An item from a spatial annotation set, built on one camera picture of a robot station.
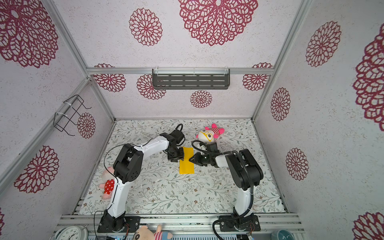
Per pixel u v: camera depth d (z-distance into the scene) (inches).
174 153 33.5
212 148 31.5
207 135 39.4
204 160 33.6
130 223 28.8
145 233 25.6
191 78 36.6
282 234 27.6
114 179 23.0
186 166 37.2
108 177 33.0
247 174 20.0
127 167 22.1
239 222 25.2
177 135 32.1
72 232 27.0
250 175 20.0
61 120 28.8
